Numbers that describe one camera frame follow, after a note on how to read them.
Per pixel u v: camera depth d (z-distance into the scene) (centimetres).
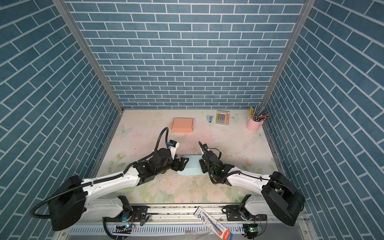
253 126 104
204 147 75
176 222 72
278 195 43
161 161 61
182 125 104
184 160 74
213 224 70
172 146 72
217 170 65
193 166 85
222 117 115
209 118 114
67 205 40
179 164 72
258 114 104
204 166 77
